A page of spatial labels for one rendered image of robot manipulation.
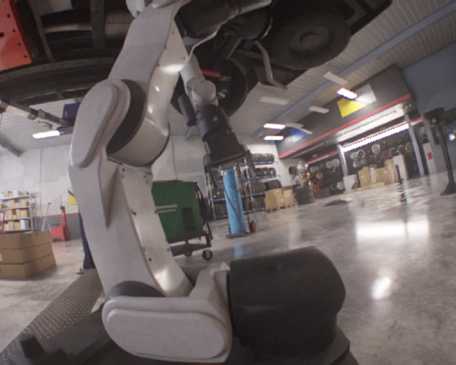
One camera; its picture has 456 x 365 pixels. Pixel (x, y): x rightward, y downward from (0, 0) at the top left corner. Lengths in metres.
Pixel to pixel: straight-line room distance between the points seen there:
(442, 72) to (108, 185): 10.09
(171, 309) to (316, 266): 0.20
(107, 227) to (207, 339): 0.22
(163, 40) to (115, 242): 0.38
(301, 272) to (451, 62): 10.08
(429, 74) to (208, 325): 10.04
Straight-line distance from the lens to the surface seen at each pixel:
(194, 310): 0.27
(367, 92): 9.60
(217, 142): 0.51
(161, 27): 0.45
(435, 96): 9.75
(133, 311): 0.30
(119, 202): 0.33
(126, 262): 0.33
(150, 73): 0.38
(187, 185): 1.82
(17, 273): 2.44
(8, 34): 1.66
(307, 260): 0.30
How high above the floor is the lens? 0.44
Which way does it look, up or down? 7 degrees up
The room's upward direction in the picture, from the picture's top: 10 degrees counter-clockwise
